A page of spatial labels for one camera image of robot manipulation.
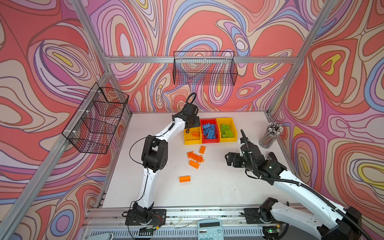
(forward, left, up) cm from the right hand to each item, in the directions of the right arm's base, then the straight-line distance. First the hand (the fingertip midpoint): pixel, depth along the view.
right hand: (233, 160), depth 79 cm
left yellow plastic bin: (+24, +21, -11) cm, 34 cm away
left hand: (+30, +18, -1) cm, 35 cm away
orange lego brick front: (-5, +27, -11) cm, 30 cm away
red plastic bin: (+34, +8, -7) cm, 36 cm away
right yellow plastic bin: (+35, -6, -8) cm, 36 cm away
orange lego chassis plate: (+9, +20, -12) cm, 25 cm away
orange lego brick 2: (+4, +21, -12) cm, 25 cm away
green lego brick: (+27, -2, -11) cm, 29 cm away
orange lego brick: (+27, +19, -11) cm, 35 cm away
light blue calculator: (-29, +15, -11) cm, 35 cm away
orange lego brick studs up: (+14, +15, -11) cm, 23 cm away
